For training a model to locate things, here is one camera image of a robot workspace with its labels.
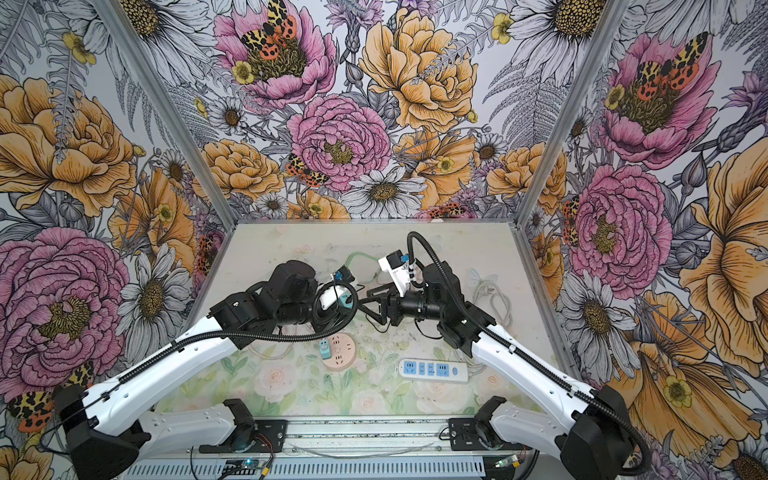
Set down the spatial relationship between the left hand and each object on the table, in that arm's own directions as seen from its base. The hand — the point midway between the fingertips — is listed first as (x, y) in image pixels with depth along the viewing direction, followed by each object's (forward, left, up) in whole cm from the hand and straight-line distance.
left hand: (341, 312), depth 72 cm
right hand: (-2, -6, +4) cm, 8 cm away
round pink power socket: (-2, +2, -19) cm, 19 cm away
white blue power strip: (-8, -26, -19) cm, 33 cm away
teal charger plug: (-3, +6, -15) cm, 16 cm away
